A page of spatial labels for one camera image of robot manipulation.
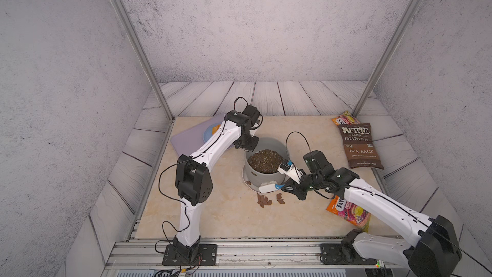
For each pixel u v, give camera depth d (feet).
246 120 2.05
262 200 2.85
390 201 1.54
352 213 2.63
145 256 2.47
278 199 2.86
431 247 1.25
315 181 2.12
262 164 2.94
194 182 1.66
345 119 3.79
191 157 1.72
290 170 2.21
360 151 3.33
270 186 2.56
